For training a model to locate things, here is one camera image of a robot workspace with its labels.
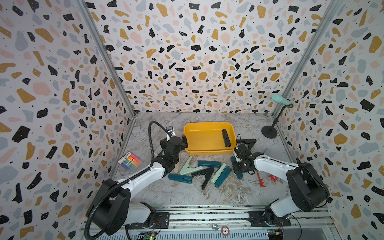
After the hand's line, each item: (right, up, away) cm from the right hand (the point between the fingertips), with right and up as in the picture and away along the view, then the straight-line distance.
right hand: (238, 168), depth 92 cm
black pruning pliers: (-6, +18, +13) cm, 23 cm away
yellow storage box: (-19, +17, +13) cm, 29 cm away
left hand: (-35, +20, -7) cm, 41 cm away
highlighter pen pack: (-67, +4, 0) cm, 68 cm away
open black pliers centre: (-18, -1, -3) cm, 19 cm away
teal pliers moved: (-18, +2, +5) cm, 18 cm away
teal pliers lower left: (-35, -4, -6) cm, 36 cm away
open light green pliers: (-32, 0, -4) cm, 32 cm away
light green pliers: (-13, -2, -4) cm, 14 cm away
